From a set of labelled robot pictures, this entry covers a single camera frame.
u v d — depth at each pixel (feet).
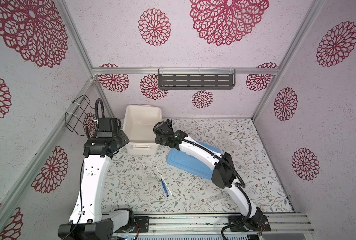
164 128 2.24
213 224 2.51
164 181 2.87
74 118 2.46
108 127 1.67
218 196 2.73
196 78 3.09
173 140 2.11
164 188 2.81
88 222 1.20
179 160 3.18
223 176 1.80
